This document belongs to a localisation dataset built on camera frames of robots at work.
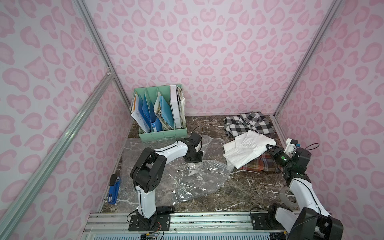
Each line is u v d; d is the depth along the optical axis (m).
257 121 1.13
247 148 0.90
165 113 0.97
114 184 0.85
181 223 0.75
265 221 0.73
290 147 0.75
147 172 0.51
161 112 0.93
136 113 0.91
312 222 0.40
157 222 0.72
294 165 0.63
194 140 0.76
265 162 0.90
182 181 0.88
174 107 0.96
